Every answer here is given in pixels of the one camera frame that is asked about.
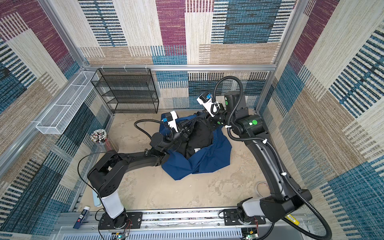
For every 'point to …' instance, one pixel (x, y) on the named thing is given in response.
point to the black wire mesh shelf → (127, 90)
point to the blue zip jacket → (207, 149)
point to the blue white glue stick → (81, 217)
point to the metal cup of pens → (101, 137)
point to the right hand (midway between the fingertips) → (203, 116)
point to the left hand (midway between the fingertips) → (196, 118)
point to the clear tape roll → (262, 189)
